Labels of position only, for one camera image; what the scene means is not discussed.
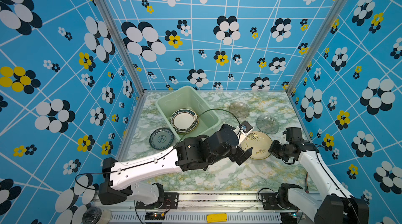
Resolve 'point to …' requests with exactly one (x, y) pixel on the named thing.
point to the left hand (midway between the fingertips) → (246, 137)
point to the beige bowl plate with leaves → (260, 142)
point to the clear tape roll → (95, 215)
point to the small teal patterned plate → (161, 138)
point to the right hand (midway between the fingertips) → (271, 149)
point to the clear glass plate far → (239, 109)
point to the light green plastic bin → (191, 98)
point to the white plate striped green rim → (184, 121)
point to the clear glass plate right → (267, 124)
